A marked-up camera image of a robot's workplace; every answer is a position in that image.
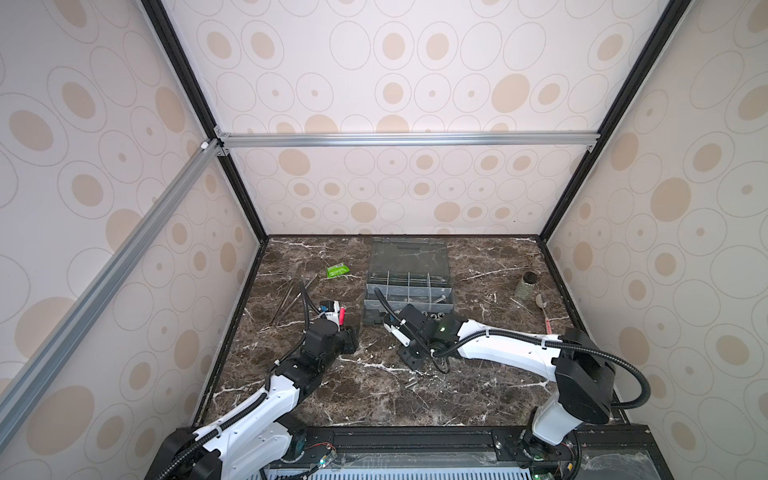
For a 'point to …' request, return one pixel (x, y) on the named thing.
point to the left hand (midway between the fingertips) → (360, 322)
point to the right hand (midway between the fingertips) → (405, 350)
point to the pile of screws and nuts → (439, 382)
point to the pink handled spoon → (540, 304)
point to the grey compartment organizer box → (407, 271)
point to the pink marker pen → (342, 313)
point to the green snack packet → (337, 270)
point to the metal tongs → (278, 315)
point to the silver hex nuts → (434, 316)
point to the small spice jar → (524, 289)
